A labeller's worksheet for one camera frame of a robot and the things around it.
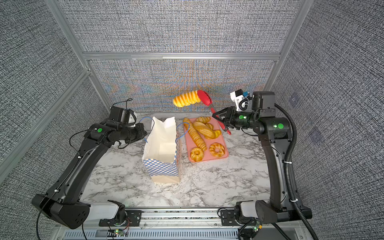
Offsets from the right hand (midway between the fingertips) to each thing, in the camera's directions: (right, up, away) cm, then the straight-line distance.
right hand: (215, 114), depth 61 cm
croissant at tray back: (0, 0, +49) cm, 49 cm away
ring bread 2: (+4, -20, +36) cm, 42 cm away
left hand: (-31, -8, +12) cm, 34 cm away
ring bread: (-7, -22, +32) cm, 40 cm away
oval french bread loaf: (-1, -7, +39) cm, 40 cm away
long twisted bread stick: (-8, -10, +42) cm, 44 cm away
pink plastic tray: (-1, -15, +40) cm, 42 cm away
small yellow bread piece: (+8, -10, +42) cm, 44 cm away
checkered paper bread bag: (-29, -22, +37) cm, 52 cm away
